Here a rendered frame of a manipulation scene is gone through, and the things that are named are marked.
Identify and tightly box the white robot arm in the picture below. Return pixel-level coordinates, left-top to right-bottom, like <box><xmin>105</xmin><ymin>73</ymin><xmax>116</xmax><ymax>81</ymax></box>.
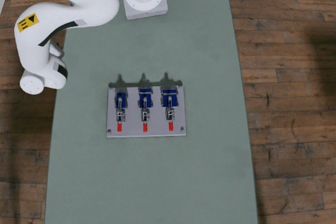
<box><xmin>14</xmin><ymin>0</ymin><xmax>161</xmax><ymax>94</ymax></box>

